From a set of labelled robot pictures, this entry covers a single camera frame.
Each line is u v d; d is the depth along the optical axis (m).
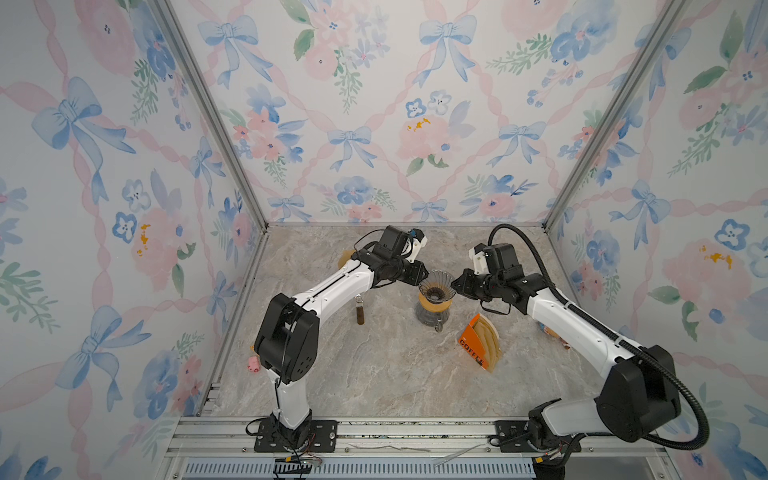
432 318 0.90
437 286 0.88
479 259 0.77
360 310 0.90
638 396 0.43
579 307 1.03
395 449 0.73
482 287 0.71
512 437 0.73
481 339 0.82
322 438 0.74
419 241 0.78
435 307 0.87
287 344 0.50
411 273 0.77
